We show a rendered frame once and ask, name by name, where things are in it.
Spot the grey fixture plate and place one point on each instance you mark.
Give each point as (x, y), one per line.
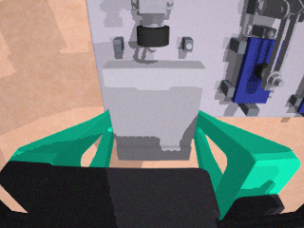
(211, 24)

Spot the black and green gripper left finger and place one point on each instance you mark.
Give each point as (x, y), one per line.
(67, 147)

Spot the blue rectangular block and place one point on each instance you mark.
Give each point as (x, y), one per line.
(246, 83)
(300, 108)

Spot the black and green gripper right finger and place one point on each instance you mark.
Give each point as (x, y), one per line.
(256, 166)

